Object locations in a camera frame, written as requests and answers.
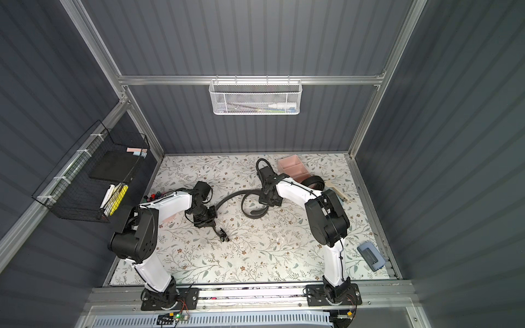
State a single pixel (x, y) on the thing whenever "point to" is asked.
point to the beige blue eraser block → (329, 184)
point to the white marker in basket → (108, 195)
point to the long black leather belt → (314, 182)
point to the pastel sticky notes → (138, 152)
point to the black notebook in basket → (115, 165)
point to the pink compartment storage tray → (292, 167)
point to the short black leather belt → (251, 203)
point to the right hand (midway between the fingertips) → (267, 201)
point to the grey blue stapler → (371, 255)
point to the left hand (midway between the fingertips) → (215, 223)
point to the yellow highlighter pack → (116, 199)
